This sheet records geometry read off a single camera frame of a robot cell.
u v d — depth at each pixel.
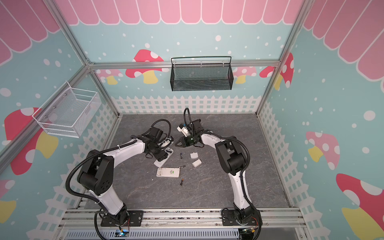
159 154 0.85
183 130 0.91
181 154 0.97
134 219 0.74
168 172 0.89
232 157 0.57
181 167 0.92
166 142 0.85
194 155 0.97
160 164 0.91
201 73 0.94
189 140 0.88
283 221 0.75
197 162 0.94
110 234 0.71
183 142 0.90
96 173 0.48
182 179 0.87
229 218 0.74
